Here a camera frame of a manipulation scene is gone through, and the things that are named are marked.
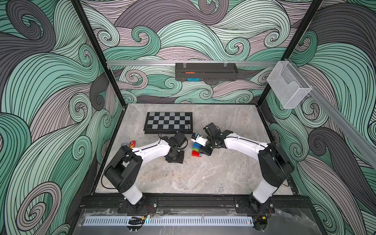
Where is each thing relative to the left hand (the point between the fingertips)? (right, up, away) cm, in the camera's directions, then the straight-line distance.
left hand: (180, 159), depth 87 cm
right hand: (+15, +6, +3) cm, 16 cm away
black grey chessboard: (-10, +22, +17) cm, 29 cm away
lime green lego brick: (+9, +6, +1) cm, 11 cm away
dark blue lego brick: (+10, +10, -7) cm, 16 cm away
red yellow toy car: (-32, +8, +8) cm, 34 cm away
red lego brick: (+10, +3, +3) cm, 11 cm away
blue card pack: (-38, +8, +8) cm, 39 cm away
